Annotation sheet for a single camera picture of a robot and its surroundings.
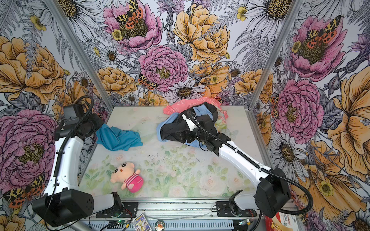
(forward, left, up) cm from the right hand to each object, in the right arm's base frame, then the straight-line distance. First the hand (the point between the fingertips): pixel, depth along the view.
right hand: (183, 133), depth 78 cm
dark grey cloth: (+12, +5, -11) cm, 17 cm away
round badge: (-38, +12, -22) cm, 45 cm away
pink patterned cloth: (+38, +3, -16) cm, 42 cm away
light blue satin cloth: (+27, -12, -9) cm, 31 cm away
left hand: (+3, +42, +5) cm, 42 cm away
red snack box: (-38, -45, -19) cm, 62 cm away
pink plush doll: (-15, +31, -13) cm, 37 cm away
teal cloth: (+5, +41, -11) cm, 42 cm away
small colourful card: (-37, +21, -20) cm, 47 cm away
